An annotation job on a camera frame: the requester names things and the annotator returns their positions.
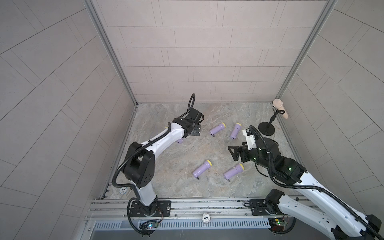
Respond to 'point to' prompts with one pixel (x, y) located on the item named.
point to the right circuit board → (278, 224)
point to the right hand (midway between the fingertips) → (233, 147)
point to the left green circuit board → (149, 225)
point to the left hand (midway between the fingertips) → (192, 128)
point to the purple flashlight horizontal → (180, 141)
